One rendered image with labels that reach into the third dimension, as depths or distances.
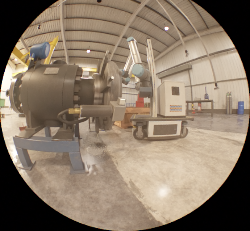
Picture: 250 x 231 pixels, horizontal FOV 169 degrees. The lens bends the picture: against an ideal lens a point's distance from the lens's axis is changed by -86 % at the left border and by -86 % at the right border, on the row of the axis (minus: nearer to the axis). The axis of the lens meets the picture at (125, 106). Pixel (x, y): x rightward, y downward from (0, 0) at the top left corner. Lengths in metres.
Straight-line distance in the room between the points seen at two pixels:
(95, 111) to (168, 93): 0.97
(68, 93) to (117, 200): 0.72
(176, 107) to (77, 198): 1.34
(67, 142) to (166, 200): 0.64
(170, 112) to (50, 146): 1.29
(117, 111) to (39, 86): 0.61
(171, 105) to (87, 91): 1.02
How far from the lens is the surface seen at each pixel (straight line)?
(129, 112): 1.85
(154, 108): 1.24
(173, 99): 1.23
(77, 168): 0.68
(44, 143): 0.63
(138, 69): 1.01
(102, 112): 0.51
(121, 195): 0.53
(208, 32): 10.89
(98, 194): 0.54
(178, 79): 10.00
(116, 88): 0.61
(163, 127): 1.12
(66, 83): 0.67
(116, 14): 9.02
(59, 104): 0.68
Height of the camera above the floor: 0.46
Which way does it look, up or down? 1 degrees up
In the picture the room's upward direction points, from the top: 1 degrees clockwise
